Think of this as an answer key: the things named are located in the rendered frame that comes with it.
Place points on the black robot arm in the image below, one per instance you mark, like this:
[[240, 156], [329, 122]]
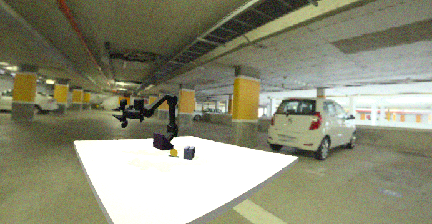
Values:
[[140, 112]]

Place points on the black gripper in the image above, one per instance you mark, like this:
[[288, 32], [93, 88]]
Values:
[[127, 113]]

